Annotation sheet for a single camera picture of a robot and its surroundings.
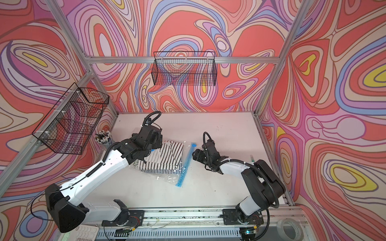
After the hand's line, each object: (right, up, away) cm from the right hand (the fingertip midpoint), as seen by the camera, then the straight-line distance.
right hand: (197, 159), depth 91 cm
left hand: (-24, +15, -14) cm, 31 cm away
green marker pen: (+35, -1, +3) cm, 35 cm away
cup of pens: (-53, +14, -8) cm, 56 cm away
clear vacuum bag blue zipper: (-13, -10, -7) cm, 18 cm away
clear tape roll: (+46, -27, -23) cm, 58 cm away
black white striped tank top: (-19, 0, -1) cm, 19 cm away
